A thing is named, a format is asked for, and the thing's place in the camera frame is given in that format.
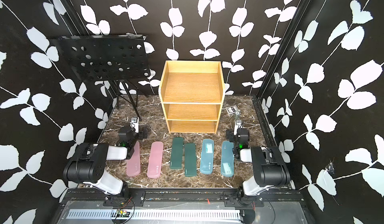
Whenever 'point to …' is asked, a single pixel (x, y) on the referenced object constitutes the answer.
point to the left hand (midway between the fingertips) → (139, 123)
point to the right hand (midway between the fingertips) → (235, 126)
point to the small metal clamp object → (232, 109)
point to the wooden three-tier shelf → (192, 92)
